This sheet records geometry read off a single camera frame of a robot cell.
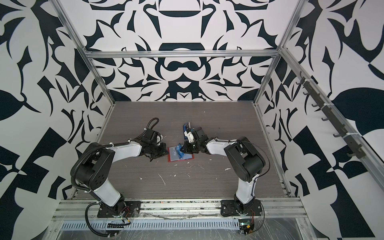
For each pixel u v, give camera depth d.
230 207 0.74
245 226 0.70
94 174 0.46
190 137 0.87
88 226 0.68
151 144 0.80
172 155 0.91
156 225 0.65
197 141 0.76
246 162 0.49
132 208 0.74
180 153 0.90
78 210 0.76
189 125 0.99
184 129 1.04
